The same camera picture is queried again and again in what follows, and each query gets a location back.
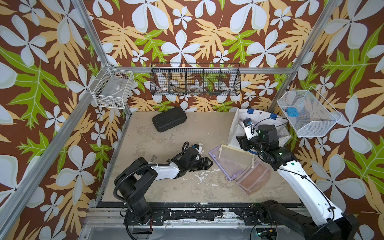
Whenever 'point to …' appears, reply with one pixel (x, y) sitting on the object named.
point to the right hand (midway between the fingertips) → (241, 133)
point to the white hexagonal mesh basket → (316, 118)
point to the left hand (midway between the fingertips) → (210, 162)
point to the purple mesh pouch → (231, 169)
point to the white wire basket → (111, 87)
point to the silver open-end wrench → (153, 158)
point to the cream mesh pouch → (232, 154)
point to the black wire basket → (170, 78)
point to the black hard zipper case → (169, 118)
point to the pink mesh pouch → (254, 179)
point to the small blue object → (292, 111)
